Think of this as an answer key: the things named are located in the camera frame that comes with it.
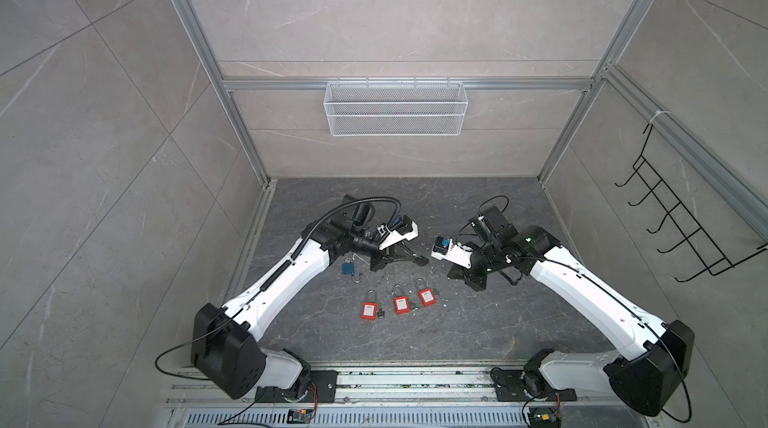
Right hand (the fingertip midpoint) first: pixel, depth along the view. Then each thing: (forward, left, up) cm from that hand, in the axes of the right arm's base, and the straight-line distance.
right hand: (452, 268), depth 76 cm
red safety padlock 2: (-3, +13, -16) cm, 21 cm away
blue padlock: (+9, +29, -16) cm, 34 cm away
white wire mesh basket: (+54, +13, +13) cm, 57 cm away
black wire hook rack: (-1, -51, +14) cm, 53 cm away
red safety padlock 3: (-4, +22, -16) cm, 28 cm away
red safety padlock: (0, +5, -16) cm, 17 cm away
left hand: (+2, +11, +7) cm, 13 cm away
